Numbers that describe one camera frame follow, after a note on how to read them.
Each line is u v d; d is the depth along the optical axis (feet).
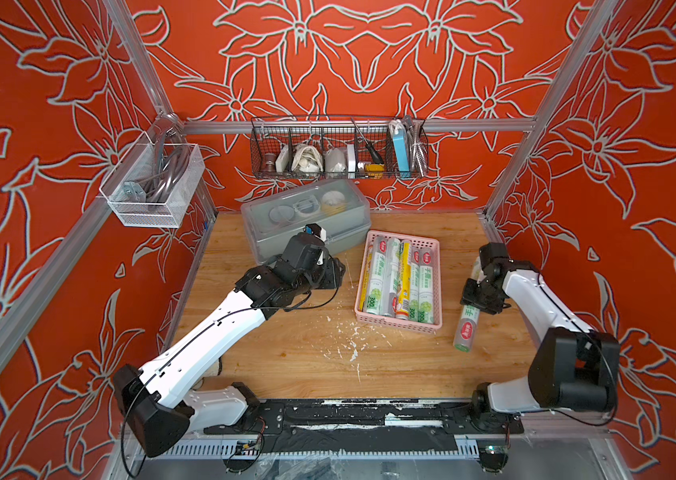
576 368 1.39
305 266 1.73
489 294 2.34
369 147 3.10
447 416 2.39
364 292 2.95
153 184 2.55
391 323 2.85
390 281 2.99
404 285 2.97
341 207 3.14
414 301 2.95
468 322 2.60
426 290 3.03
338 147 3.14
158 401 1.24
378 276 3.03
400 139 2.73
